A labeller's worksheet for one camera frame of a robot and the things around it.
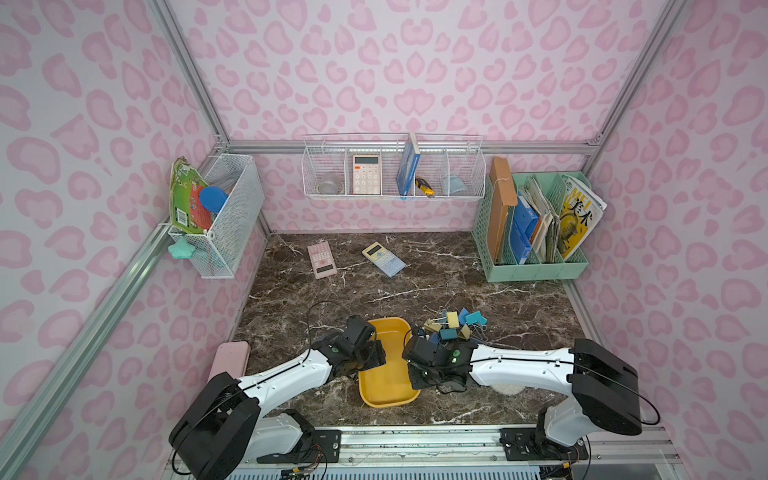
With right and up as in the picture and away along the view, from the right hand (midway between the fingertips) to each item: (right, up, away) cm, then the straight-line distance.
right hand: (411, 377), depth 81 cm
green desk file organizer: (+49, +31, +25) cm, 63 cm away
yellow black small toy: (+5, +55, +13) cm, 57 cm away
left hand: (-9, +5, +5) cm, 12 cm away
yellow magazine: (+57, +48, +16) cm, 76 cm away
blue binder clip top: (+17, +14, +12) cm, 25 cm away
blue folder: (+37, +43, +15) cm, 59 cm away
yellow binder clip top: (+14, +13, +11) cm, 22 cm away
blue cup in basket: (+15, +57, +19) cm, 62 cm away
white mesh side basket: (-51, +41, +8) cm, 66 cm away
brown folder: (+25, +50, +2) cm, 56 cm away
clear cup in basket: (-25, +55, +14) cm, 62 cm away
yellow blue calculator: (-8, +32, +29) cm, 43 cm away
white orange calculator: (-13, +57, +12) cm, 60 cm away
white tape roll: (+27, -3, 0) cm, 27 cm away
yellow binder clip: (+7, +11, +11) cm, 17 cm away
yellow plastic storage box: (-5, -3, +2) cm, 6 cm away
